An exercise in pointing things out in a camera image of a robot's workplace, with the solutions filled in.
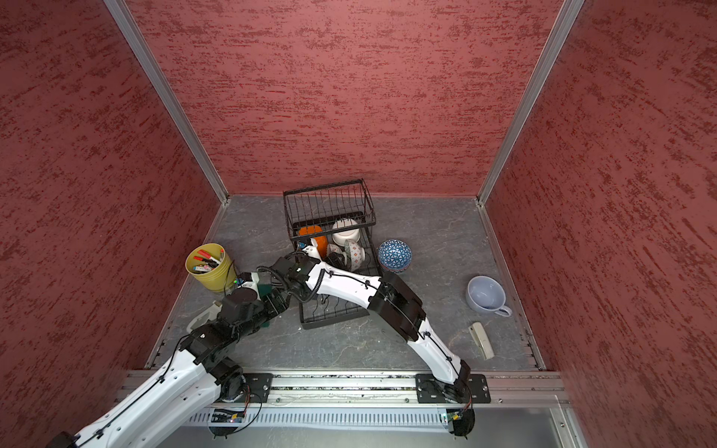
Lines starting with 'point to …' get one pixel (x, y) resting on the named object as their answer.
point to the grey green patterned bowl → (357, 254)
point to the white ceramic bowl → (352, 235)
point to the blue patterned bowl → (395, 255)
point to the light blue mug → (485, 294)
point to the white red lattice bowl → (336, 256)
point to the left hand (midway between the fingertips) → (285, 301)
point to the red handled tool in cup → (209, 259)
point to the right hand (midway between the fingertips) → (334, 266)
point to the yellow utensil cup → (222, 278)
